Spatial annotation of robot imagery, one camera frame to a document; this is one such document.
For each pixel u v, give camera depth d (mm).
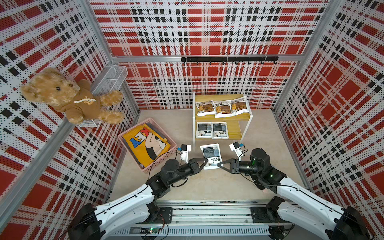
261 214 732
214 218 736
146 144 923
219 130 867
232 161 660
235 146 690
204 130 877
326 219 424
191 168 627
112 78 772
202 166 691
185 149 677
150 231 691
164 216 735
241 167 641
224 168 693
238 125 909
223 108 734
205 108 733
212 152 718
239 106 737
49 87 493
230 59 893
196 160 660
